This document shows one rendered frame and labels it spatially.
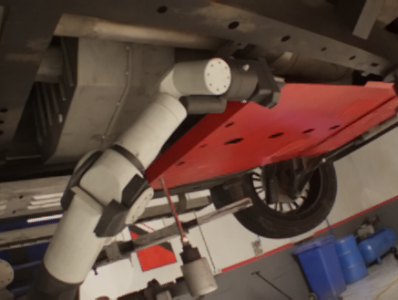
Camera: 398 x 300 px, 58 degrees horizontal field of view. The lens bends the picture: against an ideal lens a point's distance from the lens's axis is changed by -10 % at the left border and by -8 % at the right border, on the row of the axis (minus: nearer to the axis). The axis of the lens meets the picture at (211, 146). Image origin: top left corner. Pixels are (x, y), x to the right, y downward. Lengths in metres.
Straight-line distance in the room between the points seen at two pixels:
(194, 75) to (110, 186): 0.25
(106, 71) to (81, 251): 0.51
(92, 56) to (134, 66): 0.13
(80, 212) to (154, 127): 0.19
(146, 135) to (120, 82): 0.41
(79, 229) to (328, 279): 6.43
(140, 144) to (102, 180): 0.09
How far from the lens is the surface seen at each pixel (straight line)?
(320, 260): 6.89
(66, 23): 0.80
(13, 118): 0.93
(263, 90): 0.82
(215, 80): 0.70
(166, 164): 1.24
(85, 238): 0.67
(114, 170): 0.64
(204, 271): 1.25
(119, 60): 1.04
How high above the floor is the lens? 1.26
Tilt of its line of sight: 17 degrees up
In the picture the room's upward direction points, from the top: 21 degrees counter-clockwise
